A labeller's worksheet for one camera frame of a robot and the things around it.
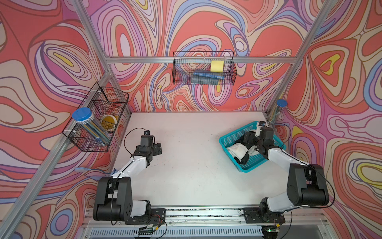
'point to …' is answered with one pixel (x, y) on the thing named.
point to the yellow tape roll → (108, 122)
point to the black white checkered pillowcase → (240, 151)
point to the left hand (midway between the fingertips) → (152, 146)
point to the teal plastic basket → (255, 159)
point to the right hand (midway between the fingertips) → (252, 138)
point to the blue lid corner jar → (282, 103)
